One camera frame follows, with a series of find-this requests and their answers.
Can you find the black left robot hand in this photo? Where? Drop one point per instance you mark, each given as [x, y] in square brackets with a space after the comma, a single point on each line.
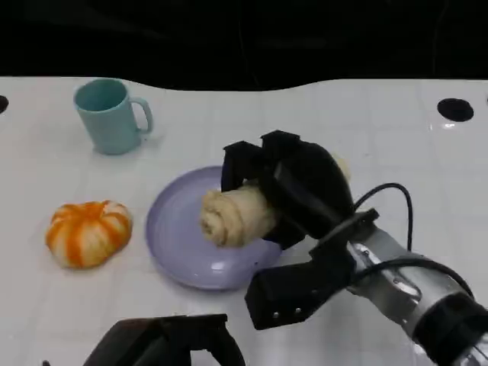
[152, 343]

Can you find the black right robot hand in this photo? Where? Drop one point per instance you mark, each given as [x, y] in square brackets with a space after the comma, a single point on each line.
[312, 183]

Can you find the beige towel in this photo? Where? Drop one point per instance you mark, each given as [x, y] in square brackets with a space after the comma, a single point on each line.
[236, 217]

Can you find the lilac plate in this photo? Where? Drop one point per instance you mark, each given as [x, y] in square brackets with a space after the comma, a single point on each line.
[179, 244]

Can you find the pale green mug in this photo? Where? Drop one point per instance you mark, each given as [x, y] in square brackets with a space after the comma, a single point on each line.
[110, 122]

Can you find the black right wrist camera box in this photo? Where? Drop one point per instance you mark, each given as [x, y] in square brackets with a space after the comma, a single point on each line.
[282, 293]

